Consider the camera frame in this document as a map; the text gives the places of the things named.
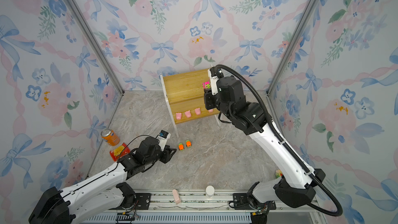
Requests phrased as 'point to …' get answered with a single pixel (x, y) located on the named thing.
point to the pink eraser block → (177, 198)
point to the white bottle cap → (210, 191)
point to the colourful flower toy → (278, 173)
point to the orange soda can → (110, 137)
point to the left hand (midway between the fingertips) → (173, 147)
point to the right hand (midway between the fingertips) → (208, 88)
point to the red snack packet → (122, 150)
